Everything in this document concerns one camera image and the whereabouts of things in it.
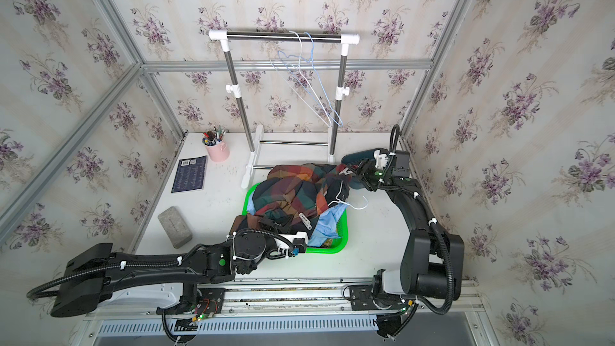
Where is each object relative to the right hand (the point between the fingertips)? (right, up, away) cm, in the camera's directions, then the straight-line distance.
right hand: (356, 170), depth 85 cm
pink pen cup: (-58, +7, +22) cm, 63 cm away
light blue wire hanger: (-12, +40, +26) cm, 50 cm away
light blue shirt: (-11, -18, -7) cm, 22 cm away
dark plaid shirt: (-22, -7, -11) cm, 25 cm away
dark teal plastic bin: (+4, +4, +22) cm, 23 cm away
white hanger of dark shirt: (-8, -9, -12) cm, 17 cm away
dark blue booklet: (-70, -3, +19) cm, 72 cm away
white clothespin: (-18, -14, -18) cm, 29 cm away
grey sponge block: (-67, -21, +1) cm, 70 cm away
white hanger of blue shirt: (-7, +22, +35) cm, 42 cm away
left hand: (-23, -12, -13) cm, 29 cm away
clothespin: (-4, -1, +1) cm, 4 cm away
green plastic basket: (-9, -26, -3) cm, 28 cm away
